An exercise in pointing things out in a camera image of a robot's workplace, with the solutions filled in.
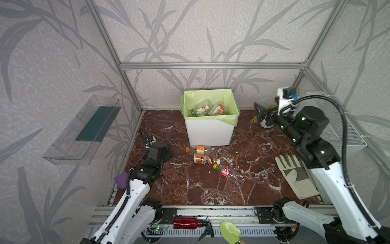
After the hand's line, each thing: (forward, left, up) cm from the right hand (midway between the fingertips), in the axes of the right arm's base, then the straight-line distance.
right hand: (266, 96), depth 59 cm
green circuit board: (-40, +48, -47) cm, 78 cm away
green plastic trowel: (-41, +13, -47) cm, 63 cm away
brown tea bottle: (-6, +27, -42) cm, 51 cm away
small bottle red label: (-15, +13, -42) cm, 46 cm away
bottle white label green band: (+18, +26, -27) cm, 42 cm away
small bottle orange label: (0, +28, -42) cm, 50 cm away
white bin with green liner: (+5, +19, -29) cm, 35 cm away
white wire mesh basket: (-12, -39, -15) cm, 43 cm away
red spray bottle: (-38, +31, -42) cm, 64 cm away
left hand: (-4, +45, -30) cm, 54 cm away
